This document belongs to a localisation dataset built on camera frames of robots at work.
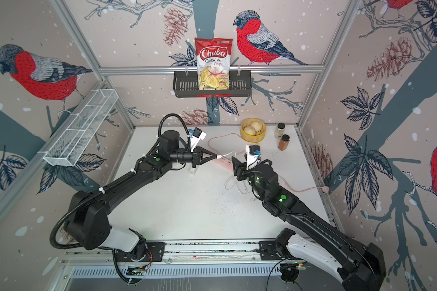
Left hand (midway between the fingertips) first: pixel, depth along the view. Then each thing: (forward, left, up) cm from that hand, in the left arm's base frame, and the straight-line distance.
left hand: (217, 154), depth 72 cm
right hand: (0, -8, -1) cm, 9 cm away
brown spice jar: (+24, -38, -21) cm, 49 cm away
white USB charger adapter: (+7, +14, -25) cm, 30 cm away
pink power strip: (+13, -4, -26) cm, 29 cm away
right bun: (+39, -24, -23) cm, 51 cm away
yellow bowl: (+31, -25, -24) cm, 46 cm away
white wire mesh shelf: (+2, +60, +3) cm, 60 cm away
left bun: (+34, -19, -22) cm, 45 cm away
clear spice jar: (+33, -37, -21) cm, 53 cm away
